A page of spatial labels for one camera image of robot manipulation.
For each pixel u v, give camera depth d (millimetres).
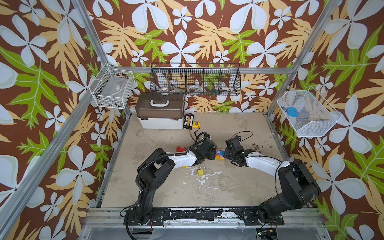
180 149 932
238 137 839
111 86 865
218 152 909
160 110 955
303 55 848
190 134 1076
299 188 445
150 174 502
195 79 978
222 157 906
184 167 618
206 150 729
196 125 1110
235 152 721
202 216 750
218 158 905
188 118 1150
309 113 819
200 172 876
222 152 905
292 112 861
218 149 930
